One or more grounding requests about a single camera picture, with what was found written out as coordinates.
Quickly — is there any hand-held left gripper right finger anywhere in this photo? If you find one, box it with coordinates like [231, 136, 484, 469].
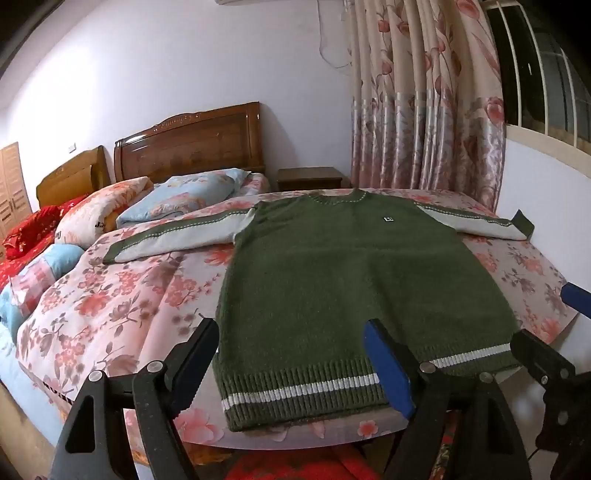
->
[364, 318, 529, 480]

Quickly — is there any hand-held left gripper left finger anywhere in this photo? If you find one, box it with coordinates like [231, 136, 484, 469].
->
[48, 318, 220, 480]

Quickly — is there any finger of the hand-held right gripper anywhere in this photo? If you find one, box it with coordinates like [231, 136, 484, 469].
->
[510, 330, 591, 480]
[560, 282, 591, 320]

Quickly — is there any green knit sweater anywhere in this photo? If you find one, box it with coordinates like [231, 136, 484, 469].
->
[102, 188, 535, 432]

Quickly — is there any red patterned cloth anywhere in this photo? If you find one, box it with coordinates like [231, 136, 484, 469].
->
[226, 443, 384, 480]

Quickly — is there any blue floral pillow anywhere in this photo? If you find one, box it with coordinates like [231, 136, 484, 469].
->
[115, 168, 252, 229]

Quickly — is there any blue and pink quilt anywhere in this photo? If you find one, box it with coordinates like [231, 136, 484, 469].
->
[0, 243, 86, 344]

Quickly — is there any wooden nightstand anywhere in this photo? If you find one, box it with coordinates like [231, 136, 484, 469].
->
[276, 167, 352, 192]

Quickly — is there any red blanket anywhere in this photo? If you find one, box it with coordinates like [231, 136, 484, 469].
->
[0, 194, 88, 291]

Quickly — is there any dark wooden headboard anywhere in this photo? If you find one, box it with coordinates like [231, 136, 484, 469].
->
[113, 102, 266, 185]

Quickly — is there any light wooden headboard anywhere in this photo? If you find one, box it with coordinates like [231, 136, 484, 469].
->
[36, 145, 112, 208]

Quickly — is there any barred window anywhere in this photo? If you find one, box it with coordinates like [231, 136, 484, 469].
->
[482, 0, 591, 148]

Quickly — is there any wooden wardrobe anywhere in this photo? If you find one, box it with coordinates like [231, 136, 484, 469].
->
[0, 142, 32, 259]

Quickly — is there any floral curtain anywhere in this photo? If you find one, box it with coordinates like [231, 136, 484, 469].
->
[344, 0, 507, 210]

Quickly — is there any thin wall cable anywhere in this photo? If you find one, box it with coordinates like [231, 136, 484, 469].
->
[318, 0, 354, 70]

